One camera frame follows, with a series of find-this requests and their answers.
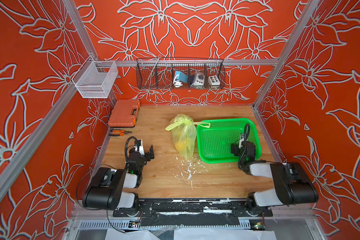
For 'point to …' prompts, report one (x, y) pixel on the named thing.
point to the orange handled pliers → (119, 132)
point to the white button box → (213, 82)
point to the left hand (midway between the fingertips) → (144, 145)
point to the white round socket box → (199, 79)
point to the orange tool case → (124, 113)
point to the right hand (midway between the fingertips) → (239, 142)
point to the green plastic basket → (214, 144)
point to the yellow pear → (181, 145)
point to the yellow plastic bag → (184, 131)
